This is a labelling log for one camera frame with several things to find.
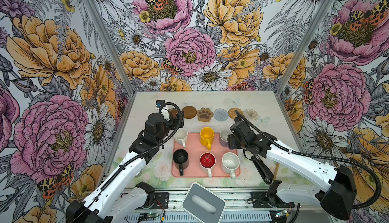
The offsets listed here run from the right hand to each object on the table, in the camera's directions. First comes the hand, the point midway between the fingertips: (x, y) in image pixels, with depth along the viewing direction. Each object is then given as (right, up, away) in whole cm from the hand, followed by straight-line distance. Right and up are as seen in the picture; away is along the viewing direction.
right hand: (234, 144), depth 80 cm
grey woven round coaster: (-3, +14, +28) cm, 32 cm away
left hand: (-30, +14, -4) cm, 33 cm away
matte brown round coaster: (-25, +15, +29) cm, 41 cm away
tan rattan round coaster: (+5, +14, +28) cm, 32 cm away
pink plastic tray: (-20, -11, +8) cm, 24 cm away
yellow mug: (-13, +1, +16) cm, 21 cm away
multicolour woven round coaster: (+18, +14, +28) cm, 36 cm away
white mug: (-29, +1, +14) cm, 33 cm away
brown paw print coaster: (-14, +14, +29) cm, 35 cm away
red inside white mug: (-13, -11, +6) cm, 18 cm away
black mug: (-28, -10, +5) cm, 30 cm away
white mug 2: (-1, -11, +6) cm, 13 cm away
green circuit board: (-41, -30, -9) cm, 52 cm away
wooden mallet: (+23, -16, +3) cm, 28 cm away
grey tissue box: (-17, -27, -7) cm, 32 cm away
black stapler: (+15, -14, +1) cm, 20 cm away
